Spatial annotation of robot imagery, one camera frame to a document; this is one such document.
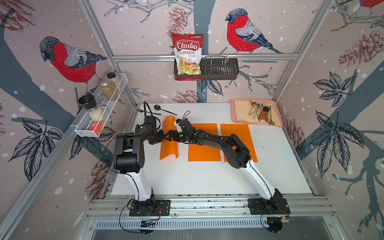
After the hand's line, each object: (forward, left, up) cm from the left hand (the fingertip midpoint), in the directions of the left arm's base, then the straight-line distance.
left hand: (164, 135), depth 100 cm
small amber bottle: (+16, -71, +4) cm, 73 cm away
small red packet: (-17, +22, +34) cm, 43 cm away
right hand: (-4, -3, +2) cm, 5 cm away
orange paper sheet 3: (+5, -55, -2) cm, 55 cm away
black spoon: (+27, +9, -1) cm, 29 cm away
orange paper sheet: (-11, -5, +4) cm, 13 cm away
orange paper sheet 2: (-12, -24, -1) cm, 27 cm away
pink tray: (+23, -69, 0) cm, 72 cm away
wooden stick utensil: (+22, -80, -1) cm, 83 cm away
